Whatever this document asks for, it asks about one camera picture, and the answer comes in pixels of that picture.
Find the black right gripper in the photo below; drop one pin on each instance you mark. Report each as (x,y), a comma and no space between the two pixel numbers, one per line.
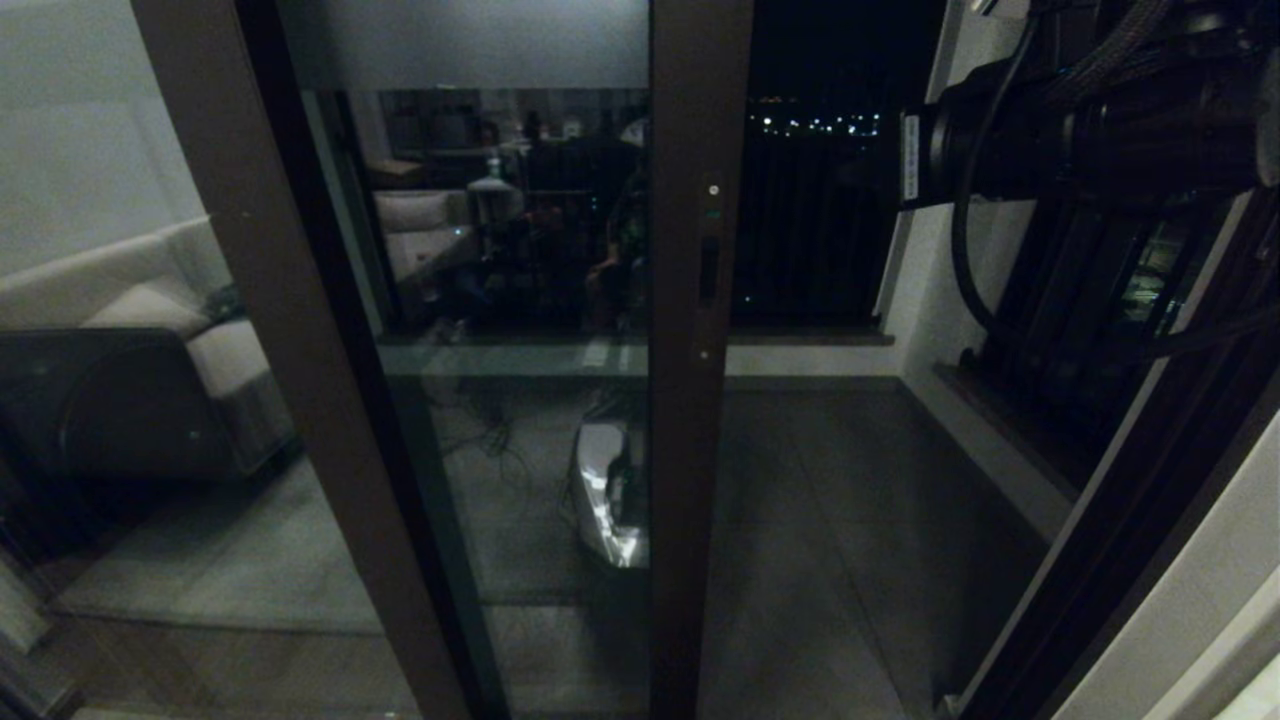
(985,150)

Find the brown framed sliding glass door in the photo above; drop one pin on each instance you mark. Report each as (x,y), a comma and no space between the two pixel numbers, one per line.
(690,500)

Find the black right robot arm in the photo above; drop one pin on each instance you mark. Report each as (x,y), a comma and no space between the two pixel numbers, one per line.
(1170,140)

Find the black metal balcony railing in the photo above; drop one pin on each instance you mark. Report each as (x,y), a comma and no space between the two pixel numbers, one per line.
(820,230)

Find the short stone window sill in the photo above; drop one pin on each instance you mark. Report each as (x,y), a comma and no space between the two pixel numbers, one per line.
(1000,430)

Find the brown framed fixed glass panel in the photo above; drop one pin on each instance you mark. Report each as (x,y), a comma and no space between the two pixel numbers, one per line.
(210,80)

